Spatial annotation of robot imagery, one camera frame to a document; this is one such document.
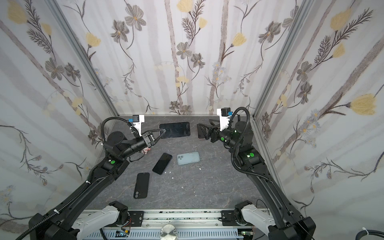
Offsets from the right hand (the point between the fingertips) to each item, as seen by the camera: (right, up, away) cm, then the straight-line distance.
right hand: (204, 120), depth 63 cm
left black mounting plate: (-33, -48, +10) cm, 60 cm away
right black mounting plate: (+13, -49, +11) cm, 51 cm away
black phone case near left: (-35, -38, +22) cm, 56 cm away
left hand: (-18, -3, 0) cm, 18 cm away
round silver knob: (-15, -45, -5) cm, 47 cm away
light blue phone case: (-9, -23, +35) cm, 43 cm away
